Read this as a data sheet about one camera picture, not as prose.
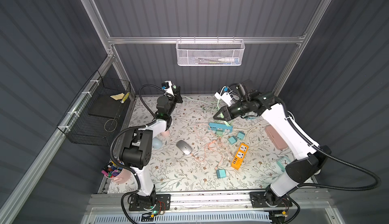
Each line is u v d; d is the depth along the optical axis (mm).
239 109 602
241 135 963
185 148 908
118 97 811
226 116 617
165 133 987
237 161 846
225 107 611
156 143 934
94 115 724
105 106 772
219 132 973
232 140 934
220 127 987
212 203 739
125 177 754
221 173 809
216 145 936
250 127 1007
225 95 646
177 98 804
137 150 507
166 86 756
